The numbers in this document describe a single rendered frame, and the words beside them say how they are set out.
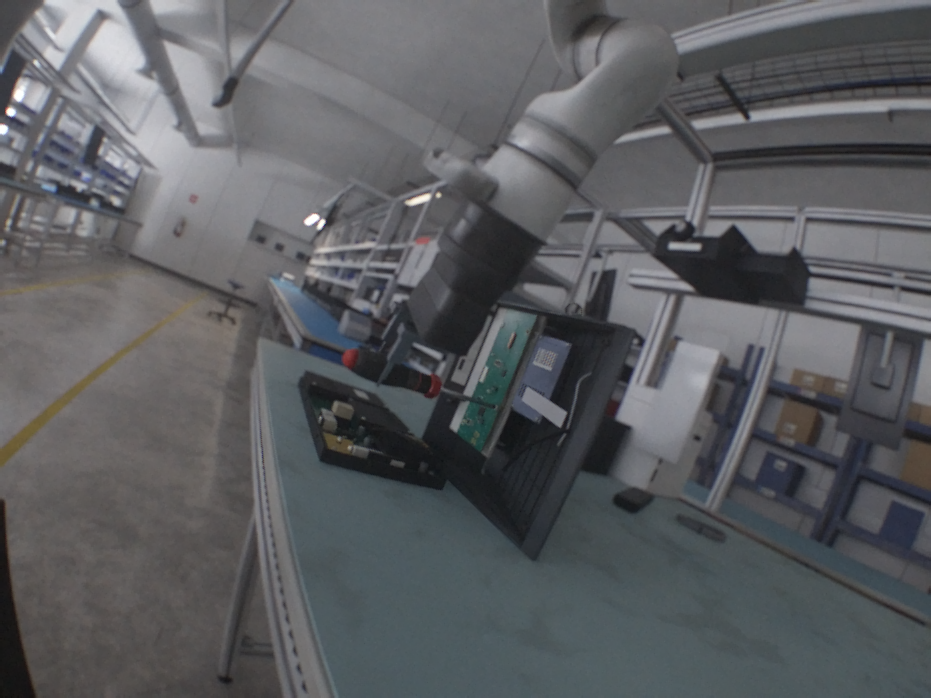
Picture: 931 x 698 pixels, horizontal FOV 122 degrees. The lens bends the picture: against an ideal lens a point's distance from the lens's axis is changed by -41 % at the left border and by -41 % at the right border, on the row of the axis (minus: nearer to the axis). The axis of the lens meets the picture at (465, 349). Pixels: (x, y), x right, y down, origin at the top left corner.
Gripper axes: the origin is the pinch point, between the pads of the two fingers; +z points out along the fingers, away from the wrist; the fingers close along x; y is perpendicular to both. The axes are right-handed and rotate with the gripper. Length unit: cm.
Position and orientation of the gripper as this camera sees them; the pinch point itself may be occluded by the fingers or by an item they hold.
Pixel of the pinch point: (375, 375)
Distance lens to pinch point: 39.8
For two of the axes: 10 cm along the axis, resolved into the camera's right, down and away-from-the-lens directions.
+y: 7.9, 3.2, 5.1
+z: -5.3, 7.8, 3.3
